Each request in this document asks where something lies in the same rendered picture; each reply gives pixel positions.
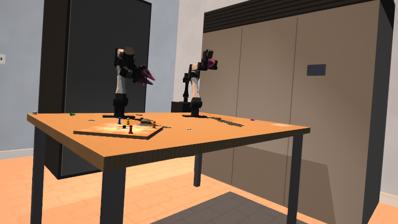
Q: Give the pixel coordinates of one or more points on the orange game board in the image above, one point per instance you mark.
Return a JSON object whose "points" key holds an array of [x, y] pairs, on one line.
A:
{"points": [[111, 129]]}

